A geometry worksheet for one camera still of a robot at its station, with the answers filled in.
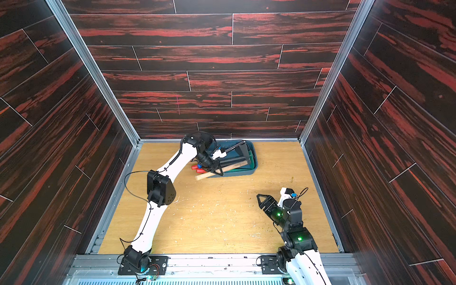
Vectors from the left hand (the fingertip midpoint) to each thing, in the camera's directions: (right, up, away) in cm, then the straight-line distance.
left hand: (222, 174), depth 91 cm
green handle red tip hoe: (+17, +3, +11) cm, 21 cm away
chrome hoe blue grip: (+11, +15, +12) cm, 22 cm away
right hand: (+19, -9, -12) cm, 25 cm away
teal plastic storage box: (-1, +10, -3) cm, 11 cm away
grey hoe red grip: (-16, +3, +4) cm, 16 cm away
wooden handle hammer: (+9, +11, +20) cm, 25 cm away
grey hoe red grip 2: (+1, +6, +5) cm, 8 cm away
